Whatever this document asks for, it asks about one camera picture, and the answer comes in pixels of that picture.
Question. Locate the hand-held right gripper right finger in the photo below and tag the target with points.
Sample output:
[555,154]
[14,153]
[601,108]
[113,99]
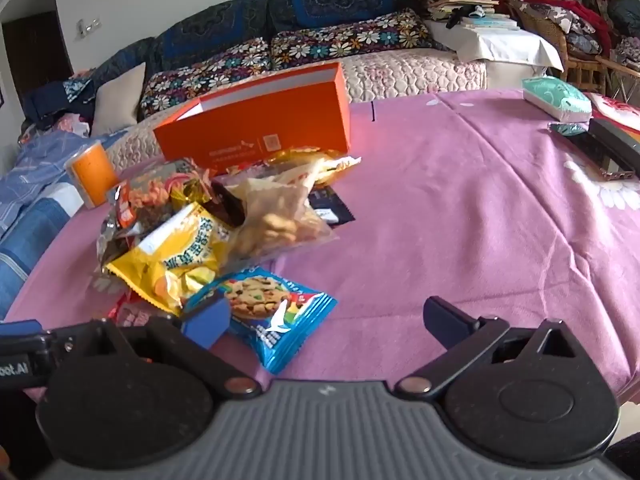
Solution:
[442,322]

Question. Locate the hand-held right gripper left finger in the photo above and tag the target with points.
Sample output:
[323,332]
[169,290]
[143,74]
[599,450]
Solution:
[205,322]

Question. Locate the yellow snack packet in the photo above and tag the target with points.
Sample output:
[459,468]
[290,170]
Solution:
[170,260]

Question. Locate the blue cookie packet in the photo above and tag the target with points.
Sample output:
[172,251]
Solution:
[280,320]

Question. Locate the clear bag of nuts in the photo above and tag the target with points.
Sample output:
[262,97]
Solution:
[275,225]

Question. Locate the orange and silver snack packet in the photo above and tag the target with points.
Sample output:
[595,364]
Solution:
[150,195]

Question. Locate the black packet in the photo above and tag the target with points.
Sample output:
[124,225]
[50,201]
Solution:
[335,210]

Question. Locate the golden rice cracker packet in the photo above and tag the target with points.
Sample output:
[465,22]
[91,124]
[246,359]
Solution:
[320,165]

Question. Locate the orange cardboard box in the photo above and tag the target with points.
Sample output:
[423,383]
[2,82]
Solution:
[260,120]

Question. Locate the pink tablecloth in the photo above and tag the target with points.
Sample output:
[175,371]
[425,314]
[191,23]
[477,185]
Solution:
[450,210]

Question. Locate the blue striped blanket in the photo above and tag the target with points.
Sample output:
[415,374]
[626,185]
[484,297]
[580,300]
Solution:
[35,195]

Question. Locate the beige pillow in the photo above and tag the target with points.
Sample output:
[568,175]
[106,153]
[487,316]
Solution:
[117,102]

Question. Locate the black rectangular case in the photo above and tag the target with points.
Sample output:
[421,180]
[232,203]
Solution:
[610,150]

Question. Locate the floral sofa cushion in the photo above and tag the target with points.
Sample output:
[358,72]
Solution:
[350,40]
[200,77]

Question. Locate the teal tissue pack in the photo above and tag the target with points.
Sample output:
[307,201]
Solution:
[555,97]

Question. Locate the quilted pink sofa cover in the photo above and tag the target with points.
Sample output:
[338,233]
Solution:
[410,72]

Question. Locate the dark navy clothing pile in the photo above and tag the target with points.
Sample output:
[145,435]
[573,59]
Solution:
[50,102]

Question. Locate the red patterned bag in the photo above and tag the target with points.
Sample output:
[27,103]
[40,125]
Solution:
[620,110]

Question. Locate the white cloth covered table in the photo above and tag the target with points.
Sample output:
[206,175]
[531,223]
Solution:
[500,45]

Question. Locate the wicker chair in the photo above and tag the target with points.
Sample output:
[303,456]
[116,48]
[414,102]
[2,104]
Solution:
[550,30]

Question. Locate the stack of books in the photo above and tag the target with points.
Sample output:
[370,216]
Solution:
[460,0]

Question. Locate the wall light switch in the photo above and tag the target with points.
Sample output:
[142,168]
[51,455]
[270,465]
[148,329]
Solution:
[88,26]

